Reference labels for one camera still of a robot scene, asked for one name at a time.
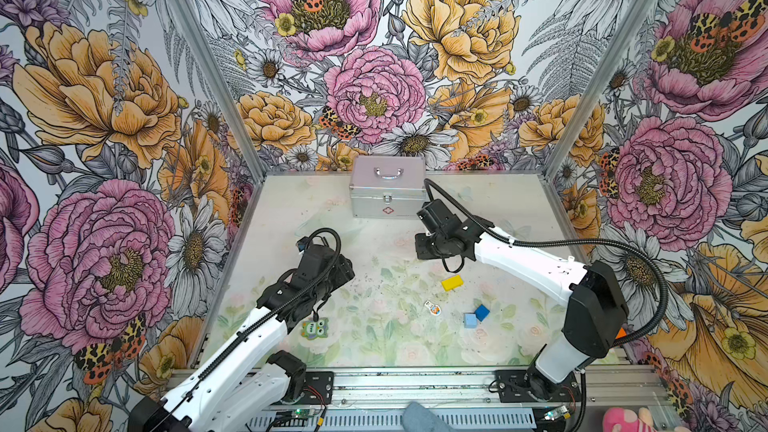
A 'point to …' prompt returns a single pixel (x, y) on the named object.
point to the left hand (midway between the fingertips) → (342, 277)
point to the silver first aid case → (388, 187)
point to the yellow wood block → (453, 282)
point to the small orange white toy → (434, 309)
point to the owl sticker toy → (312, 330)
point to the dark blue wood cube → (481, 312)
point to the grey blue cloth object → (417, 418)
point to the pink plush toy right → (619, 419)
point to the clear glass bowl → (349, 224)
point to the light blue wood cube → (470, 320)
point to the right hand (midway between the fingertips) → (423, 257)
